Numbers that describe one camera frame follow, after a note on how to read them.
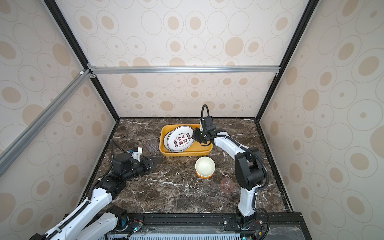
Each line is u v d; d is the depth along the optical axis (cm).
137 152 73
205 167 87
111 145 103
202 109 75
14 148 53
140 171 67
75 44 80
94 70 90
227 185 86
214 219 76
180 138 95
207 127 73
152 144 101
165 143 97
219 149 64
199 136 83
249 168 50
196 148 92
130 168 63
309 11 69
